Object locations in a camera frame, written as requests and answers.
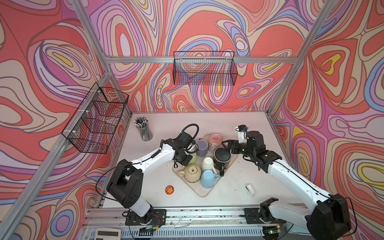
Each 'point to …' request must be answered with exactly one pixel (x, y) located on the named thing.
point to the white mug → (207, 164)
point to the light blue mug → (208, 178)
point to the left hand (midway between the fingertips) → (188, 159)
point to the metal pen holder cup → (145, 133)
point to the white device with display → (107, 234)
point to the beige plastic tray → (196, 187)
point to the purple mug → (203, 148)
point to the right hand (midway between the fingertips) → (228, 145)
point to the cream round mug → (192, 173)
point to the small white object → (250, 189)
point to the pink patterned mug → (215, 141)
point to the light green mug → (194, 160)
